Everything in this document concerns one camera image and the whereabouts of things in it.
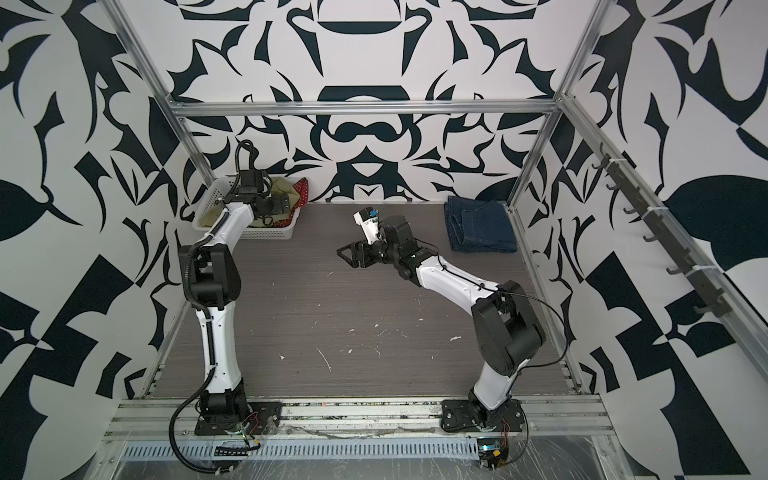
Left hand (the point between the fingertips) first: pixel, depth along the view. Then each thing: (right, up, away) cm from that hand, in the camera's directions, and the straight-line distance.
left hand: (273, 196), depth 103 cm
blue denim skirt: (+73, -9, +10) cm, 74 cm away
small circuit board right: (+63, -64, -32) cm, 95 cm away
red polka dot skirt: (+8, +4, +7) cm, 11 cm away
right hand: (+28, -16, -21) cm, 39 cm away
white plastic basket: (-25, +3, +9) cm, 26 cm away
